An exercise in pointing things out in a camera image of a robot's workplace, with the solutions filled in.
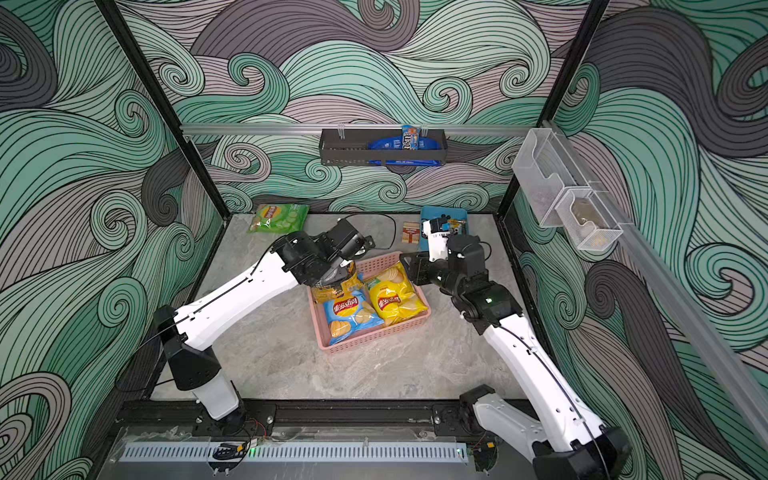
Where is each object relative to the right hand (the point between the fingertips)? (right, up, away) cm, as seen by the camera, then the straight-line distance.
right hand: (411, 255), depth 71 cm
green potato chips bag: (-46, +12, +39) cm, 61 cm away
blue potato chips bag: (-17, -18, +13) cm, 27 cm away
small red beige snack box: (+5, +6, +42) cm, 43 cm away
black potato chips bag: (-23, -11, +10) cm, 28 cm away
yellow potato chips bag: (-3, -14, +19) cm, 24 cm away
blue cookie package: (-3, +34, +21) cm, 40 cm away
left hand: (-21, +1, +3) cm, 21 cm away
